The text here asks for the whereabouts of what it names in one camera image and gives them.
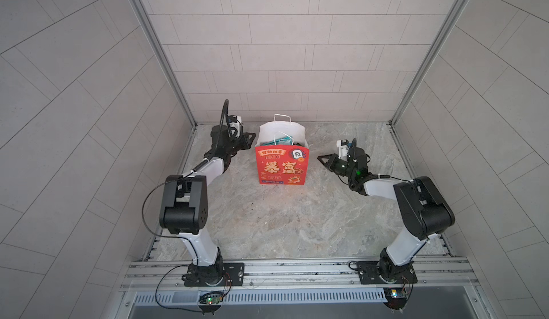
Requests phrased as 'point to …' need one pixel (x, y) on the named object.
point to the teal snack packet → (283, 141)
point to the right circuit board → (396, 297)
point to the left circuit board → (211, 298)
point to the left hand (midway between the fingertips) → (257, 132)
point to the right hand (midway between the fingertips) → (317, 157)
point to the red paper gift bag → (282, 164)
